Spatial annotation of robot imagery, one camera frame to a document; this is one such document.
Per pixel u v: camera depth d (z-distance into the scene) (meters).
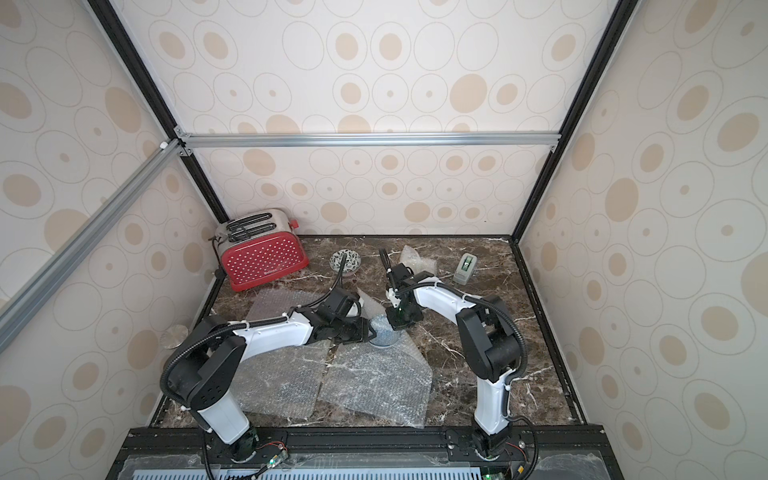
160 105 0.82
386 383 0.84
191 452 0.73
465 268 1.06
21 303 0.52
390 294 0.89
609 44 0.72
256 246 0.94
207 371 0.46
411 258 1.04
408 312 0.80
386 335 0.91
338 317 0.73
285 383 0.83
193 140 0.90
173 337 0.78
